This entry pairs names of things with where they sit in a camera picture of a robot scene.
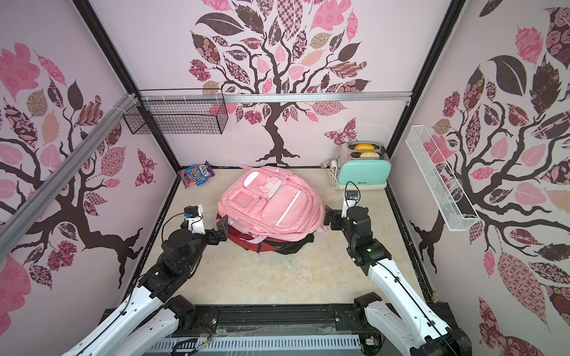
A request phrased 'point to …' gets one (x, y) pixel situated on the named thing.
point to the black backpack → (286, 247)
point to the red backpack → (235, 236)
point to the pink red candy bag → (186, 179)
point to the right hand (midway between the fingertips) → (338, 209)
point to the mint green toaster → (365, 165)
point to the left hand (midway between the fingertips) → (214, 220)
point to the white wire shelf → (441, 180)
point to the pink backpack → (270, 203)
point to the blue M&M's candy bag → (194, 172)
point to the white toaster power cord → (333, 180)
